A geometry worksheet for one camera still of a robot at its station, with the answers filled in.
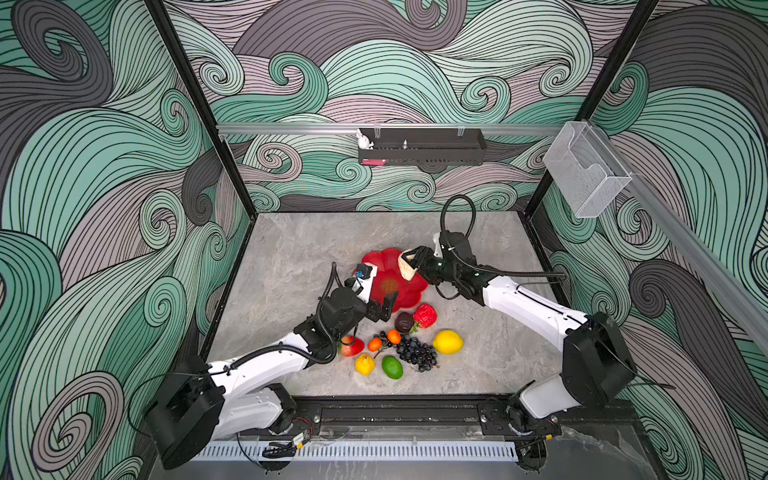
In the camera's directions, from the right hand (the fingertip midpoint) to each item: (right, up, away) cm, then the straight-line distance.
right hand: (406, 260), depth 83 cm
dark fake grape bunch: (+4, -26, -3) cm, 26 cm away
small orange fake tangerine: (-9, -24, 0) cm, 25 cm away
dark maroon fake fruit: (0, -18, +2) cm, 18 cm away
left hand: (-6, -6, -5) cm, 10 cm away
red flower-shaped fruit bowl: (-4, -7, +16) cm, 18 cm away
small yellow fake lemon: (-11, -27, -5) cm, 30 cm away
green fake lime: (-4, -29, -4) cm, 29 cm away
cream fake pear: (0, -2, -6) cm, 6 cm away
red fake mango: (-15, -24, -2) cm, 28 cm away
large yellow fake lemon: (+12, -23, 0) cm, 26 cm away
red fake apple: (+6, -16, +2) cm, 17 cm away
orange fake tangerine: (-3, -21, -2) cm, 21 cm away
